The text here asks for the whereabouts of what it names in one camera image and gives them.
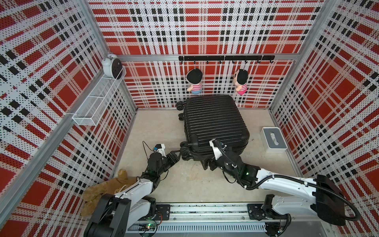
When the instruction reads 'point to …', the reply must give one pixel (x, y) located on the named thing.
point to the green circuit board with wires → (150, 226)
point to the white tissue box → (273, 139)
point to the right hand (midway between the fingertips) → (208, 151)
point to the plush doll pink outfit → (241, 78)
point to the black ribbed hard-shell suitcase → (209, 117)
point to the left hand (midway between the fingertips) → (181, 152)
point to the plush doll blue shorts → (194, 77)
